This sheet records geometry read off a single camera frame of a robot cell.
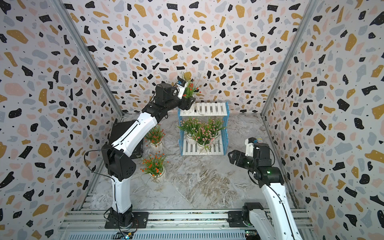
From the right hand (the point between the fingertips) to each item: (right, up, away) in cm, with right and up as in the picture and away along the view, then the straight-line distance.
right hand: (235, 155), depth 76 cm
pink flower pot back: (-24, +15, +14) cm, 32 cm away
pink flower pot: (-10, +15, +16) cm, 24 cm away
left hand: (-24, +33, +5) cm, 40 cm away
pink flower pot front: (-16, +9, +14) cm, 23 cm away
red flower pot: (-42, -6, +2) cm, 42 cm away
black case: (-76, +14, +30) cm, 82 cm away
